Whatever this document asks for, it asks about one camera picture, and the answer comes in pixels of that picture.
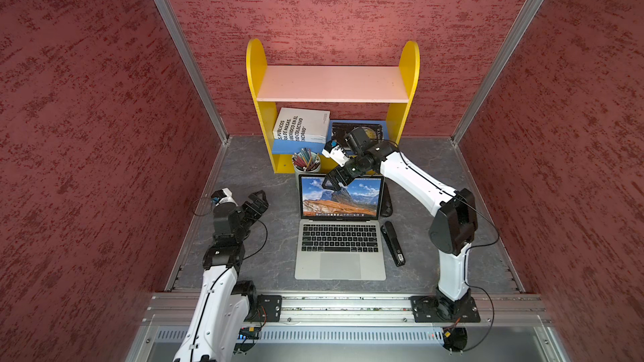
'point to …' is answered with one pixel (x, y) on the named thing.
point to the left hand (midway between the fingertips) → (258, 203)
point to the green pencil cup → (298, 172)
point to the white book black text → (302, 125)
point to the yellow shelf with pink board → (337, 112)
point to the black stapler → (397, 252)
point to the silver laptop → (340, 236)
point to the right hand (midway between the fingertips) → (332, 183)
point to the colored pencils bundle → (306, 159)
